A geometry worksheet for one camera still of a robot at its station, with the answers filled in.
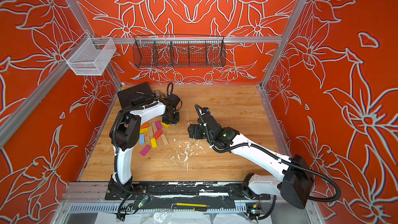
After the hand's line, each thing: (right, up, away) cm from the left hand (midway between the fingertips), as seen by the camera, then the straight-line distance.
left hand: (176, 120), depth 99 cm
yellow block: (-6, -1, -7) cm, 9 cm away
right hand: (+12, 0, -22) cm, 25 cm away
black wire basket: (+2, +45, 0) cm, 46 cm away
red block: (-11, -7, -6) cm, 14 cm away
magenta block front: (-16, -15, -13) cm, 26 cm away
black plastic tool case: (-28, +17, +6) cm, 33 cm away
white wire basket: (-51, +40, -7) cm, 66 cm away
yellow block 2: (-11, -12, -11) cm, 20 cm away
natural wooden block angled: (-6, -10, -9) cm, 14 cm away
